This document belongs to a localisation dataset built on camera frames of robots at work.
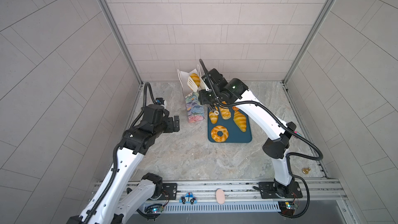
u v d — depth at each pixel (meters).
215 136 0.87
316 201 0.69
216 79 0.55
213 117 0.94
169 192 0.71
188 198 0.68
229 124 0.94
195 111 0.89
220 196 0.69
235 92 0.49
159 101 0.60
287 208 0.68
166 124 0.61
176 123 0.63
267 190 0.71
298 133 0.87
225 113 0.94
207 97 0.64
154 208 0.64
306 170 0.76
